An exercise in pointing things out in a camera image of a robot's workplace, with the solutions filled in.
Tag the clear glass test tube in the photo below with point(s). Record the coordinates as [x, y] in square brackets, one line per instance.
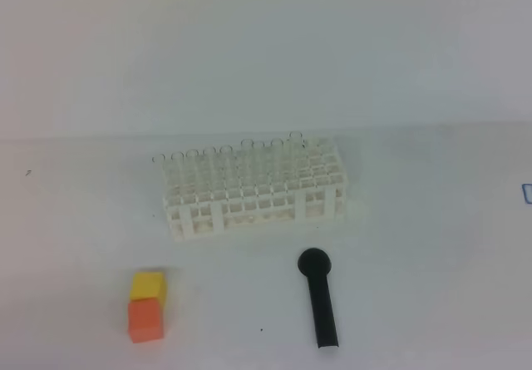
[296, 151]

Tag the orange cube block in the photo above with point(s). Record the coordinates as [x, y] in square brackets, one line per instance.
[145, 320]

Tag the clear test tube in rack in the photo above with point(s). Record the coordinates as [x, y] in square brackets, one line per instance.
[210, 157]
[227, 156]
[177, 171]
[159, 162]
[193, 171]

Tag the black scoop tool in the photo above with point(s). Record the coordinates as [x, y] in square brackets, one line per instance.
[315, 265]

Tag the yellow cube block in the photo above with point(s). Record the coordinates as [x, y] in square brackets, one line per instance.
[149, 284]

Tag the white test tube rack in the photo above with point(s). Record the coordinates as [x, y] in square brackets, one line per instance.
[262, 190]

